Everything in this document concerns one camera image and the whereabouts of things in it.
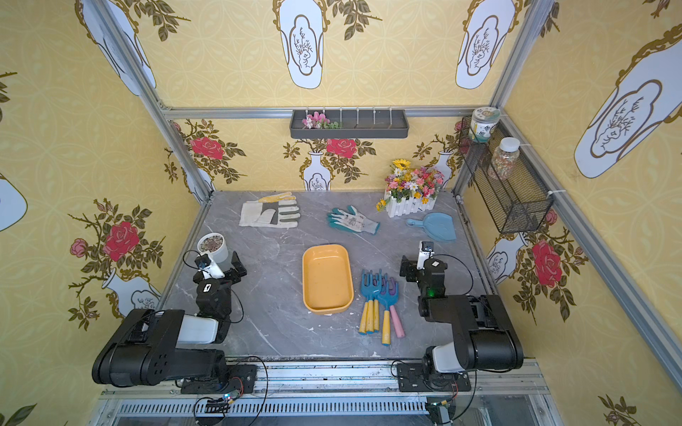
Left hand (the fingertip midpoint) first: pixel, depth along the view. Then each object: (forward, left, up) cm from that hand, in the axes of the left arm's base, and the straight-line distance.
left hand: (211, 260), depth 86 cm
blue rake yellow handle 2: (-9, -54, -7) cm, 55 cm away
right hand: (+2, -72, -4) cm, 72 cm away
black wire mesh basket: (+9, -97, +18) cm, 99 cm away
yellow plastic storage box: (-6, -38, -9) cm, 39 cm away
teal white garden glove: (+23, -47, -9) cm, 53 cm away
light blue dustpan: (+19, -82, -10) cm, 85 cm away
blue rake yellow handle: (-9, -51, -7) cm, 52 cm away
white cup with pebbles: (+9, +3, -4) cm, 10 cm away
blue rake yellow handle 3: (-11, -58, -8) cm, 59 cm away
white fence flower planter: (+25, -69, +5) cm, 74 cm away
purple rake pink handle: (-9, -59, -7) cm, 61 cm away
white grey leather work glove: (+29, -17, -10) cm, 35 cm away
